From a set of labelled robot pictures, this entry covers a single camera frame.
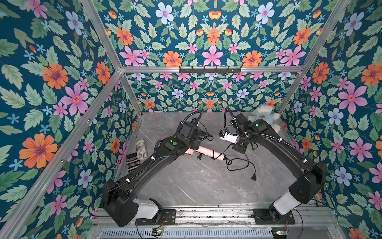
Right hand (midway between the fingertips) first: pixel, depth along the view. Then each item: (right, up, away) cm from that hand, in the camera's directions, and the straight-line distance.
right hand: (240, 141), depth 80 cm
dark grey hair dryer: (-20, +2, +23) cm, 31 cm away
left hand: (-25, +3, -2) cm, 25 cm away
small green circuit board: (-44, -44, -8) cm, 63 cm away
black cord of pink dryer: (+9, -21, +4) cm, 23 cm away
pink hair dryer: (-19, -4, -6) cm, 20 cm away
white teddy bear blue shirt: (+26, +19, +29) cm, 43 cm away
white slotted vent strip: (-27, -43, -10) cm, 52 cm away
